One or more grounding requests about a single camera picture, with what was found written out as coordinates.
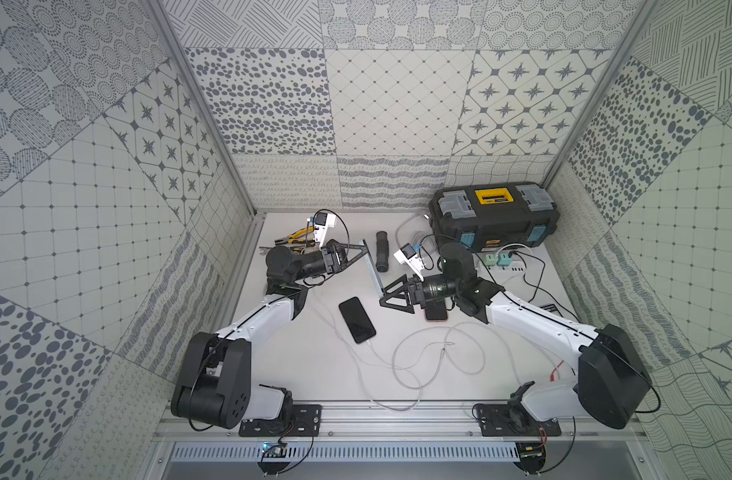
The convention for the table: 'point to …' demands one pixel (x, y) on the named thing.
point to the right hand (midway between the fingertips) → (383, 300)
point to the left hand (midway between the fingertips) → (359, 245)
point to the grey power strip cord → (397, 231)
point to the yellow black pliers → (292, 238)
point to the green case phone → (374, 274)
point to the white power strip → (501, 264)
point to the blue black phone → (357, 320)
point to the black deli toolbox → (494, 217)
